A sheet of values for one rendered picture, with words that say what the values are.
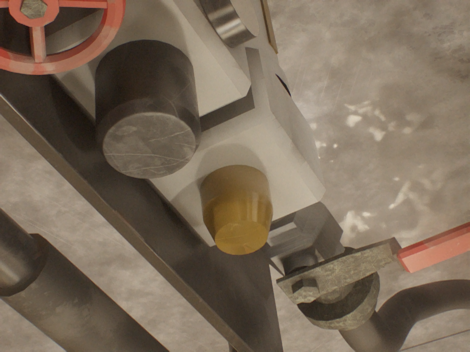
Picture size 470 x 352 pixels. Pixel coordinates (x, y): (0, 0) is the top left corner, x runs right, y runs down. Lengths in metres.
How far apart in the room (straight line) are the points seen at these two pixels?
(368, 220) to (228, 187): 0.80
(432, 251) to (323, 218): 0.07
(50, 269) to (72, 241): 0.86
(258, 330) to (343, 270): 0.07
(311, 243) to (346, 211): 0.69
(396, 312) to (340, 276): 0.19
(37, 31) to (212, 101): 0.12
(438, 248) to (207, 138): 0.15
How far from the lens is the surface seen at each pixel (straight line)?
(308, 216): 0.61
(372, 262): 0.60
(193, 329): 1.45
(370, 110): 1.17
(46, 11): 0.41
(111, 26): 0.41
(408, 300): 0.83
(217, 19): 0.48
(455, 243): 0.58
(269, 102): 0.52
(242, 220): 0.51
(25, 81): 0.47
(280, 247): 0.61
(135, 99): 0.44
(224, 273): 0.61
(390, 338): 0.72
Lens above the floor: 0.83
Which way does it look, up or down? 43 degrees down
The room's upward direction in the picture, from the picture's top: 172 degrees clockwise
